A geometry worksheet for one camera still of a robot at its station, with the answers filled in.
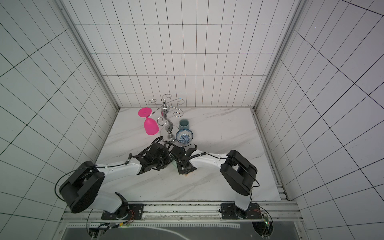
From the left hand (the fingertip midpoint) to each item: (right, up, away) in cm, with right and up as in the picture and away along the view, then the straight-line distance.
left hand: (171, 161), depth 88 cm
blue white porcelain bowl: (+7, +14, +12) cm, 20 cm away
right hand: (+8, -2, 0) cm, 8 cm away
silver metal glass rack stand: (-3, +15, +15) cm, 21 cm away
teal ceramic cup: (+7, +22, +15) cm, 28 cm away
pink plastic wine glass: (-12, +22, -3) cm, 25 cm away
